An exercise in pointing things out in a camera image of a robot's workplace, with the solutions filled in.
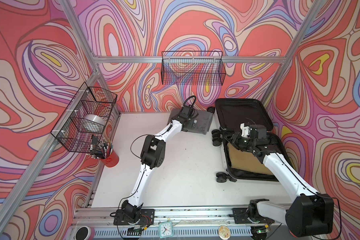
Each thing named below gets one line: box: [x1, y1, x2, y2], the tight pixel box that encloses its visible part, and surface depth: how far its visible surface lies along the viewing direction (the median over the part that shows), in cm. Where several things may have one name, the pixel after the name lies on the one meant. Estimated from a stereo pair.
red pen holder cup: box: [91, 138, 120, 168], surface depth 84 cm
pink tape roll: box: [74, 225, 96, 240], surface depth 67 cm
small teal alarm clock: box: [159, 221, 173, 239], surface depth 70 cm
